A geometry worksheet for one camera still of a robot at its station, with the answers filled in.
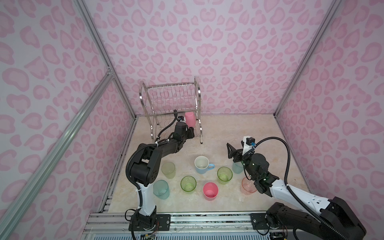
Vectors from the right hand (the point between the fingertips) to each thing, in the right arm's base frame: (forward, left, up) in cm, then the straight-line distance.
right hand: (234, 142), depth 79 cm
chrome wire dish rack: (+42, +50, -9) cm, 66 cm away
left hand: (+19, +24, -9) cm, 32 cm away
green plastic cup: (-10, +4, -19) cm, 22 cm away
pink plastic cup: (+22, +25, -7) cm, 34 cm away
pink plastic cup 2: (-19, +12, -20) cm, 30 cm away
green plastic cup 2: (-15, +24, -19) cm, 35 cm away
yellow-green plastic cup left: (-7, +37, -21) cm, 43 cm away
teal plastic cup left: (-19, +40, -20) cm, 49 cm away
